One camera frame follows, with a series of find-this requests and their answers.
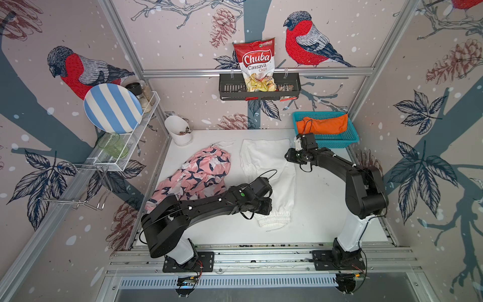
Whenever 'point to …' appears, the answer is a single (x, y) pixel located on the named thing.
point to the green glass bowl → (113, 143)
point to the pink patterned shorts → (204, 175)
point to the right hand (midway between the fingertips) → (287, 154)
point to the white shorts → (266, 158)
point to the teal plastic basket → (349, 137)
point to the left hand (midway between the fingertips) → (273, 206)
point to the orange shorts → (323, 126)
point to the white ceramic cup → (179, 129)
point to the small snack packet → (285, 87)
